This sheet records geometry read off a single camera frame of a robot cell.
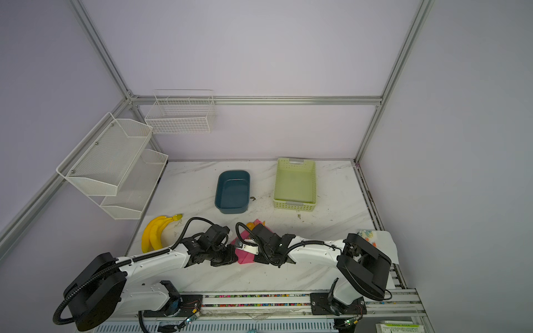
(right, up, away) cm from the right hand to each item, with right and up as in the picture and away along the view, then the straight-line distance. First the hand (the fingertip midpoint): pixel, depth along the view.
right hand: (253, 245), depth 84 cm
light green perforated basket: (+21, +24, +27) cm, 42 cm away
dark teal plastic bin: (-12, +21, +19) cm, 31 cm away
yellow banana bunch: (-43, +5, +2) cm, 43 cm away
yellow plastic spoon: (+1, +13, -21) cm, 25 cm away
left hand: (-6, -5, -1) cm, 8 cm away
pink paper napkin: (-4, -4, 0) cm, 6 cm away
